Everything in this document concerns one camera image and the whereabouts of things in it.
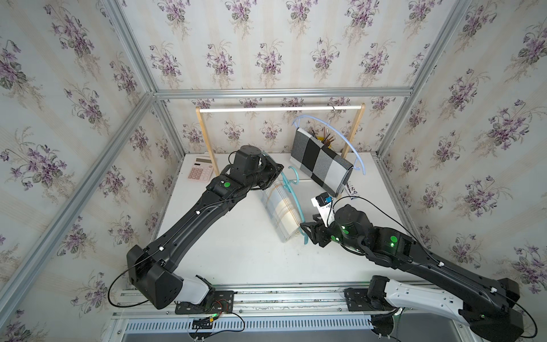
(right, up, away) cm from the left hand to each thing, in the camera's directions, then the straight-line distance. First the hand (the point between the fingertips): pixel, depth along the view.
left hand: (291, 168), depth 70 cm
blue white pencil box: (+32, -11, +32) cm, 47 cm away
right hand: (+6, -17, -2) cm, 18 cm away
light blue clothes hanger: (+44, +8, +53) cm, 69 cm away
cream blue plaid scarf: (-3, -16, +6) cm, 17 cm away
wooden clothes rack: (-24, +30, +34) cm, 51 cm away
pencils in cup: (+22, +17, +42) cm, 50 cm away
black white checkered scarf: (+18, -1, +19) cm, 26 cm away
